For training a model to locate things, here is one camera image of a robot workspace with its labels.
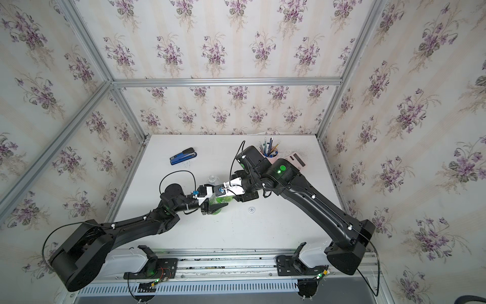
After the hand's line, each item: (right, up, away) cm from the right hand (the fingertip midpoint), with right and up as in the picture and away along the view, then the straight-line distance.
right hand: (237, 184), depth 68 cm
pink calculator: (+33, +7, +37) cm, 50 cm away
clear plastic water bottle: (-11, 0, +12) cm, 16 cm away
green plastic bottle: (-9, -6, +3) cm, 11 cm away
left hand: (-4, -6, +4) cm, 9 cm away
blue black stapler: (-31, +11, +40) cm, 51 cm away
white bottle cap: (+6, -16, +21) cm, 26 cm away
